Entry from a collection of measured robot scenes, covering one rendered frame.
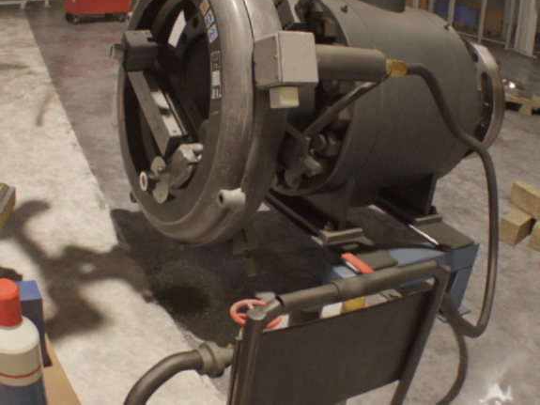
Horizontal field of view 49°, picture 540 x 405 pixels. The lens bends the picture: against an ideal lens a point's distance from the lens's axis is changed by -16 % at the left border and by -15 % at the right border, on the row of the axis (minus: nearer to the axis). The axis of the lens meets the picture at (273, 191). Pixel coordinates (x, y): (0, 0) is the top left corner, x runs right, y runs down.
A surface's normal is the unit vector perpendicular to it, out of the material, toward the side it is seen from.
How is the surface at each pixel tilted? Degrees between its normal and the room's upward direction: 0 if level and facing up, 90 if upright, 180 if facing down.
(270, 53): 90
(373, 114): 87
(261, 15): 51
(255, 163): 98
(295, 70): 67
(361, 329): 90
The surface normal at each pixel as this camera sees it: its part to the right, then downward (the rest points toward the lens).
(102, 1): 0.59, 0.37
